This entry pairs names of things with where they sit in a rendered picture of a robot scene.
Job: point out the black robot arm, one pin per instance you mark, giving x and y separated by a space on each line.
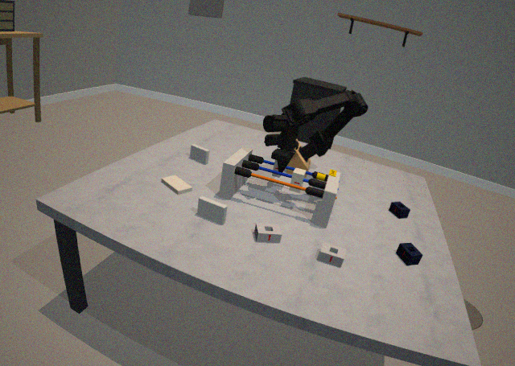
306 110

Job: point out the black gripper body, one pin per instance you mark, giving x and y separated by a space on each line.
289 142

